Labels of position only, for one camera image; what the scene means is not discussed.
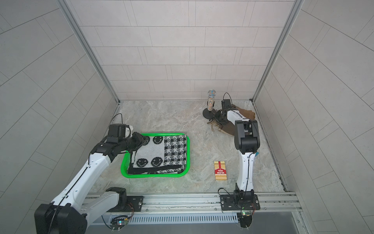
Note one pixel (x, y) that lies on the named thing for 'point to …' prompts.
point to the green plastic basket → (127, 157)
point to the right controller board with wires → (246, 219)
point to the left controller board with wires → (118, 222)
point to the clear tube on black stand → (209, 112)
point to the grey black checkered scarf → (137, 170)
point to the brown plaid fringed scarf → (230, 128)
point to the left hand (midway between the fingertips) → (150, 137)
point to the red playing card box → (220, 171)
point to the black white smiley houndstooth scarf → (160, 154)
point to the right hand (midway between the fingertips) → (215, 116)
